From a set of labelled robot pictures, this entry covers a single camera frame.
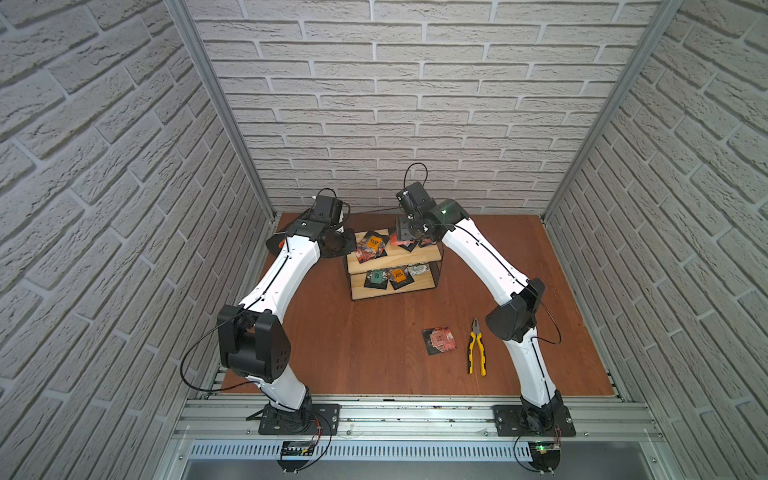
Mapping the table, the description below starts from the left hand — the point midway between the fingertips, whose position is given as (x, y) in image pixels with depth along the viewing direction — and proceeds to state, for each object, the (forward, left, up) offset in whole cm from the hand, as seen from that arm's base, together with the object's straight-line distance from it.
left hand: (356, 239), depth 85 cm
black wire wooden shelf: (-5, -7, -5) cm, 11 cm away
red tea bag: (-3, -2, -4) cm, 5 cm away
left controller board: (-48, +14, -24) cm, 56 cm away
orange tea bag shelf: (-1, -14, -19) cm, 24 cm away
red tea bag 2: (-22, -25, -20) cm, 39 cm away
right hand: (+3, -17, +3) cm, 18 cm away
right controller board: (-51, -48, -21) cm, 73 cm away
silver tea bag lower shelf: (+2, -19, -18) cm, 26 cm away
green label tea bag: (-2, -6, -18) cm, 19 cm away
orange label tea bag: (+2, -5, -4) cm, 7 cm away
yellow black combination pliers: (-22, -36, -19) cm, 46 cm away
